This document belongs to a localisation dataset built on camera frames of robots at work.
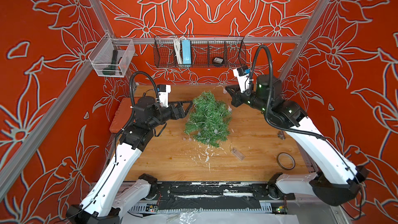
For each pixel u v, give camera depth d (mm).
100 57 781
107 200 379
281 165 807
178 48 891
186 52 899
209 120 668
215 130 672
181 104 560
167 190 732
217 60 956
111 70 792
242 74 510
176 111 570
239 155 834
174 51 898
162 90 571
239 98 546
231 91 619
